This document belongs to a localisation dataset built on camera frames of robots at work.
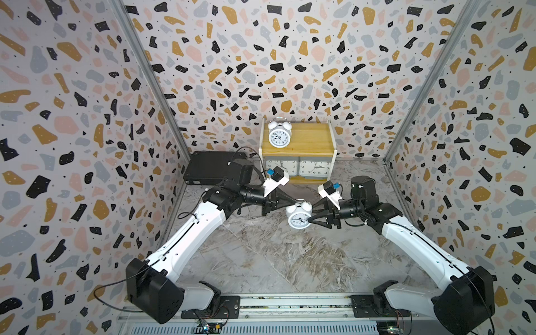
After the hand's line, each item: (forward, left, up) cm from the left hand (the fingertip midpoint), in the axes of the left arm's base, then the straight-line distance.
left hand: (293, 202), depth 66 cm
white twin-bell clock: (-2, -1, -4) cm, 5 cm away
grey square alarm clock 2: (+24, -11, -11) cm, 29 cm away
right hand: (-1, -6, -7) cm, 9 cm away
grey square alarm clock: (+25, 0, -10) cm, 27 cm away
